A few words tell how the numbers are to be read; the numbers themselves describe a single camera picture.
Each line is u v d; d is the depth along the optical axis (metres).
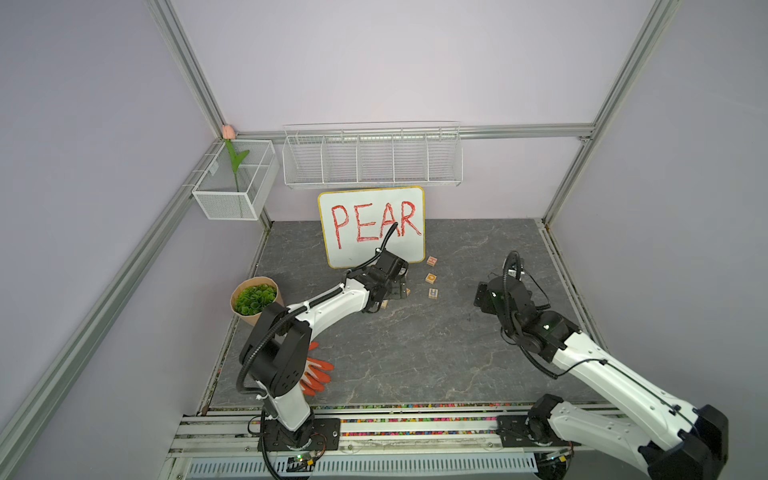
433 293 0.99
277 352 0.46
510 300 0.55
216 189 0.88
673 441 0.39
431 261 1.08
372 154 0.99
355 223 0.98
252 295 0.86
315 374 0.82
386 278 0.69
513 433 0.73
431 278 1.02
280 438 0.69
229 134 0.89
